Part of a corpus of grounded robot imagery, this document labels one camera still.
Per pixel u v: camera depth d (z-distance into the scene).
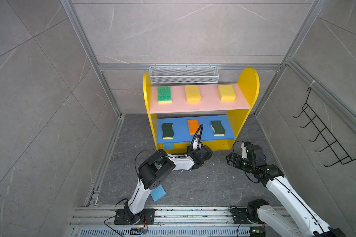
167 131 0.90
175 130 0.91
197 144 0.83
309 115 0.76
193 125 0.92
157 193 0.80
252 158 0.61
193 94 0.71
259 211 0.62
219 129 0.91
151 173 0.51
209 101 0.70
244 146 0.74
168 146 0.98
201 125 0.75
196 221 0.73
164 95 0.70
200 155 0.74
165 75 0.98
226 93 0.71
